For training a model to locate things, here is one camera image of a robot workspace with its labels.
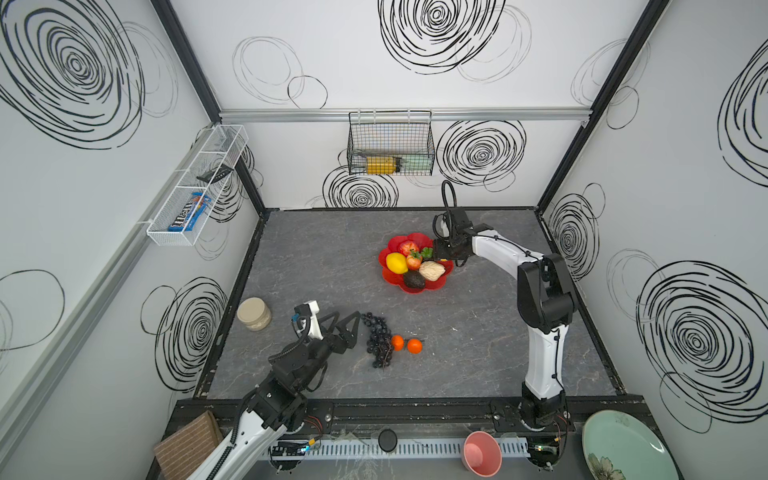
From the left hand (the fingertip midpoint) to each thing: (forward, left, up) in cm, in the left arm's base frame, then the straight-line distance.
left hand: (351, 315), depth 76 cm
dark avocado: (+17, -17, -10) cm, 26 cm away
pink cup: (-27, -32, -14) cm, 44 cm away
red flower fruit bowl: (+18, -12, -12) cm, 25 cm away
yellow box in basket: (+40, -6, +17) cm, 44 cm away
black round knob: (-25, -10, -5) cm, 28 cm away
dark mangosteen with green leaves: (+27, -21, -9) cm, 36 cm away
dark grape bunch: (-3, -7, -11) cm, 14 cm away
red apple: (+29, -15, -8) cm, 33 cm away
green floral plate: (-24, -67, -13) cm, 72 cm away
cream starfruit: (+21, -23, -10) cm, 32 cm away
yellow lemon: (+24, -11, -11) cm, 28 cm away
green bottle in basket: (+40, -16, +18) cm, 47 cm away
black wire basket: (+55, -8, +15) cm, 58 cm away
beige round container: (+3, +29, -8) cm, 30 cm away
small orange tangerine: (-2, -12, -11) cm, 17 cm away
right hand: (+29, -26, -9) cm, 40 cm away
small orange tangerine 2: (-3, -17, -12) cm, 21 cm away
